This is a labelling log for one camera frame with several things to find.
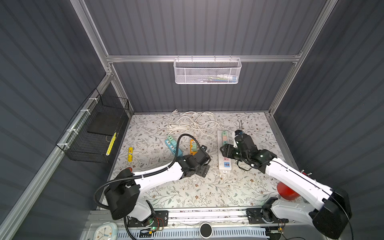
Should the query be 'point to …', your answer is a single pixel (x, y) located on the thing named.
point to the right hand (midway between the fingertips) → (226, 150)
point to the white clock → (106, 231)
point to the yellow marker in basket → (110, 146)
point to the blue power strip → (173, 150)
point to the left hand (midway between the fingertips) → (201, 165)
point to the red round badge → (131, 169)
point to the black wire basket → (90, 136)
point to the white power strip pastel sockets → (224, 164)
